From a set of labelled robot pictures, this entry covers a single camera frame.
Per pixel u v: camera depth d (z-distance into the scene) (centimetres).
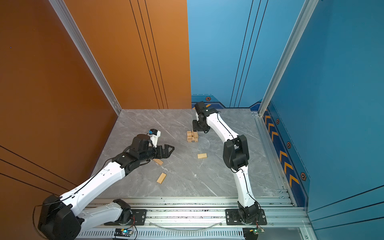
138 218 74
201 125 82
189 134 102
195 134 99
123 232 71
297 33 77
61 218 38
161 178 85
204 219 75
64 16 72
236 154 57
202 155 94
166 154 70
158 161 92
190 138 100
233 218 72
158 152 70
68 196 42
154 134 71
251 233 71
